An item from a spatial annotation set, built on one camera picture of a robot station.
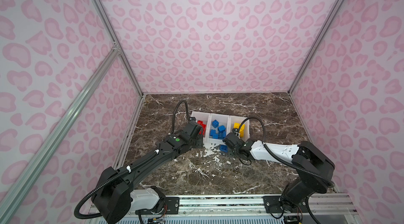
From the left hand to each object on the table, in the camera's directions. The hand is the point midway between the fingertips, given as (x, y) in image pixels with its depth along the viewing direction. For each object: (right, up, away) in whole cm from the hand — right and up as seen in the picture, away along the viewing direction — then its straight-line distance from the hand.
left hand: (199, 136), depth 82 cm
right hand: (+18, -9, +7) cm, 22 cm away
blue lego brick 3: (+8, -1, +12) cm, 14 cm away
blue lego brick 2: (+13, +2, +15) cm, 20 cm away
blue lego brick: (+9, +5, +16) cm, 19 cm away
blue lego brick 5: (+14, -9, +10) cm, 19 cm away
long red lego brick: (+2, +3, +14) cm, 15 cm away
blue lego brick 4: (+13, -2, +13) cm, 18 cm away
